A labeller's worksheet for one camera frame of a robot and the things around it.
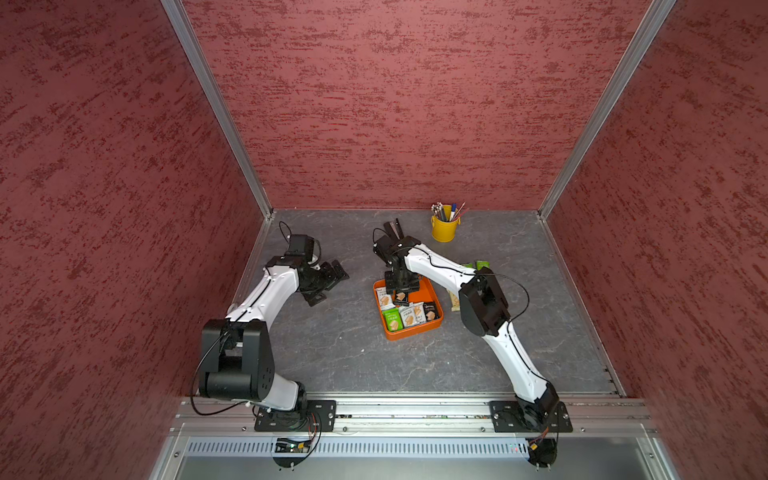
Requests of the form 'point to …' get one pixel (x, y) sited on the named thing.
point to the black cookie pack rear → (401, 298)
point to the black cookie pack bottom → (430, 311)
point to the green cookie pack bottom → (393, 319)
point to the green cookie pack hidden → (470, 265)
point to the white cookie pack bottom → (413, 314)
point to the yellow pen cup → (444, 232)
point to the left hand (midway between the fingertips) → (338, 289)
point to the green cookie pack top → (480, 264)
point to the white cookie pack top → (385, 300)
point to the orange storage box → (426, 293)
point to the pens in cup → (448, 212)
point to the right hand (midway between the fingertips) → (400, 294)
